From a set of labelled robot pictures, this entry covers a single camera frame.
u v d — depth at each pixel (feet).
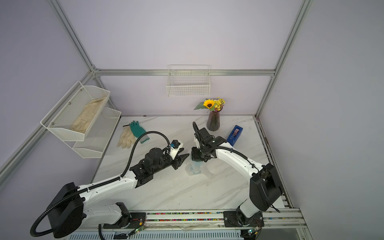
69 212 1.32
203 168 2.78
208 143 2.02
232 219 2.40
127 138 3.49
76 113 2.57
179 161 2.25
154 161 1.93
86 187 1.47
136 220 2.42
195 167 2.64
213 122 3.51
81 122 2.50
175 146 2.12
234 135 3.39
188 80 3.19
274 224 2.41
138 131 3.61
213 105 3.05
